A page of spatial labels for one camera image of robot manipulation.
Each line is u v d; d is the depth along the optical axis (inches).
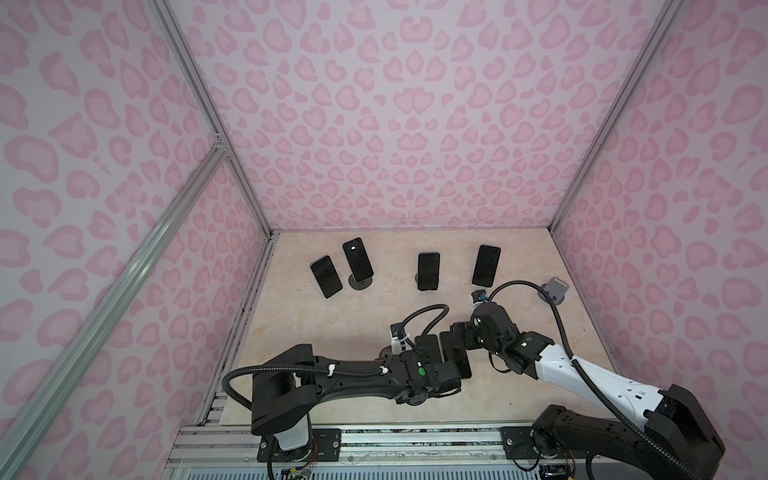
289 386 18.0
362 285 40.7
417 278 39.1
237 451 29.3
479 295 29.4
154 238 26.1
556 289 37.7
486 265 39.5
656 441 15.3
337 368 17.5
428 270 38.5
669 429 15.5
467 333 29.4
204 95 32.3
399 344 26.8
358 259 39.1
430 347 34.7
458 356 40.9
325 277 39.6
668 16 27.4
